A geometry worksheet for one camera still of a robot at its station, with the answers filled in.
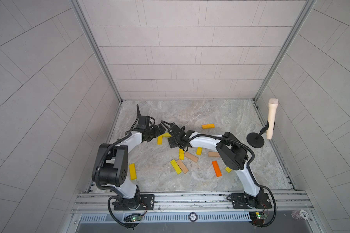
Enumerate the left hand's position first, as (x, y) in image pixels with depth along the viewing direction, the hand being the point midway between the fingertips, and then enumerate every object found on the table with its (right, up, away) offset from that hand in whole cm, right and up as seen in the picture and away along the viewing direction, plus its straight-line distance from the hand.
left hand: (162, 130), depth 94 cm
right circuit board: (+49, -38, -26) cm, 67 cm away
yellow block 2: (+12, -14, -7) cm, 20 cm away
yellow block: (-2, -7, -1) cm, 7 cm away
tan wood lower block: (+13, -19, -12) cm, 26 cm away
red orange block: (+33, -21, -12) cm, 41 cm away
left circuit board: (-10, -37, -28) cm, 47 cm away
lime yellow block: (+9, -19, -11) cm, 24 cm away
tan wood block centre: (+19, -15, -8) cm, 25 cm away
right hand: (+7, -8, +2) cm, 10 cm away
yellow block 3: (+23, -13, -5) cm, 27 cm away
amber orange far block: (+32, +2, +9) cm, 33 cm away
